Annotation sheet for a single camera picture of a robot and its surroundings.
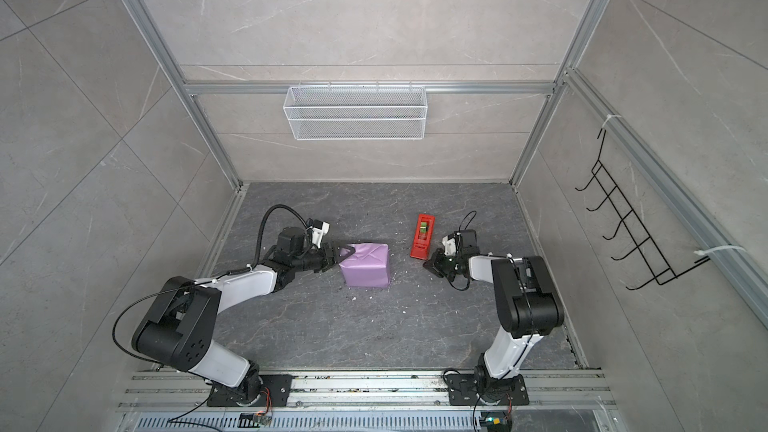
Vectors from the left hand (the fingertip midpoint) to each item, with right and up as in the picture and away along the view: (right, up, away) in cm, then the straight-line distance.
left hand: (350, 249), depth 88 cm
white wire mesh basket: (0, +45, +14) cm, 47 cm away
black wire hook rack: (+67, 0, -29) cm, 72 cm away
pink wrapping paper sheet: (+6, -4, -5) cm, 9 cm away
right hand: (+23, -5, +9) cm, 25 cm away
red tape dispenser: (+23, +2, +10) cm, 25 cm away
